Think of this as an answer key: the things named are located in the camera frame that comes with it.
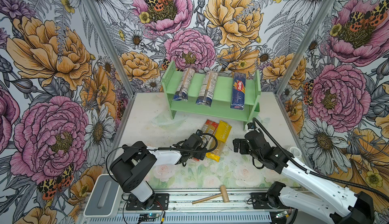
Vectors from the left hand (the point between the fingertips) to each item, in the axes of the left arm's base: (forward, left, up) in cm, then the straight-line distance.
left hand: (197, 151), depth 92 cm
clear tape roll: (-4, -54, +7) cm, 55 cm away
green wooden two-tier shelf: (+10, -12, +28) cm, 32 cm away
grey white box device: (-25, +42, +6) cm, 50 cm away
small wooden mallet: (-23, -13, +2) cm, 27 cm away
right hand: (-4, -23, +14) cm, 27 cm away
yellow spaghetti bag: (+13, -16, +1) cm, 20 cm away
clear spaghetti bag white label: (+20, -6, +31) cm, 38 cm away
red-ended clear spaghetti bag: (+12, -7, +4) cm, 14 cm away
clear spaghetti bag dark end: (+18, +8, +31) cm, 37 cm away
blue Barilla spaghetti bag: (+18, -22, +32) cm, 42 cm away
